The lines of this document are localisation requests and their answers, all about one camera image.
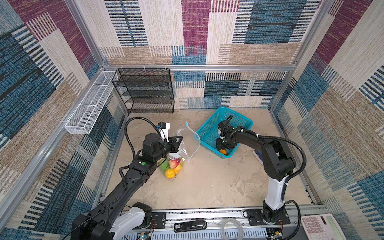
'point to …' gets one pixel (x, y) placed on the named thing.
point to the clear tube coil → (234, 220)
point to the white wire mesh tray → (81, 121)
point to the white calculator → (321, 227)
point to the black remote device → (189, 226)
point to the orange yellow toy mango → (224, 151)
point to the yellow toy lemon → (177, 169)
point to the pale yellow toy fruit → (172, 157)
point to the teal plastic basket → (207, 134)
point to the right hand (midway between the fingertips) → (222, 147)
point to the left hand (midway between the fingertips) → (183, 135)
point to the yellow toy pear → (170, 173)
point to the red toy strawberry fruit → (174, 163)
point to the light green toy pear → (165, 165)
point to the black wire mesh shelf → (147, 90)
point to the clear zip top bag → (190, 143)
